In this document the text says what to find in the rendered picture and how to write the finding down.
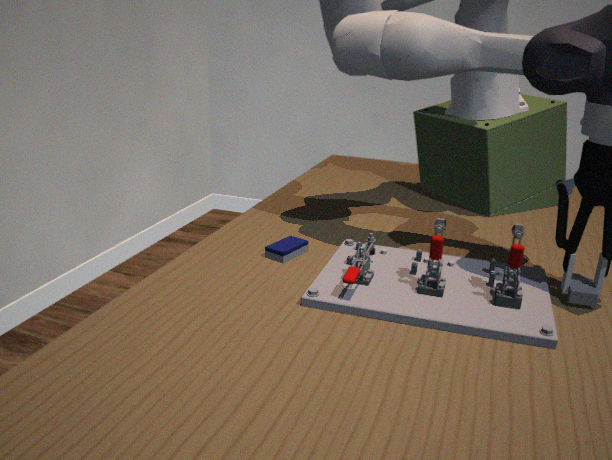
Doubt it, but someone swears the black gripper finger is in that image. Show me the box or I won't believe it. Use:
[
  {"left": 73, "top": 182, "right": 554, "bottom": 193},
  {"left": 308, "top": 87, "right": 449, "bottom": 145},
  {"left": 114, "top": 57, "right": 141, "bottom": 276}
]
[
  {"left": 555, "top": 178, "right": 601, "bottom": 294},
  {"left": 594, "top": 186, "right": 612, "bottom": 299}
]

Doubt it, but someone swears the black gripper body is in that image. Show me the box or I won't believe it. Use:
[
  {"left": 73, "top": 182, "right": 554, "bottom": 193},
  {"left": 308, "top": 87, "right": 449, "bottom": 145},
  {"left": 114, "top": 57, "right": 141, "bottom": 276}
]
[{"left": 574, "top": 140, "right": 612, "bottom": 208}]

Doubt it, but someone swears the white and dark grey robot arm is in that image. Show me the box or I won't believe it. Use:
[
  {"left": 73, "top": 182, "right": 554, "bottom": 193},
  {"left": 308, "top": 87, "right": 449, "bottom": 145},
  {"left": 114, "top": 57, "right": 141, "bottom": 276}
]
[{"left": 319, "top": 0, "right": 612, "bottom": 146}]

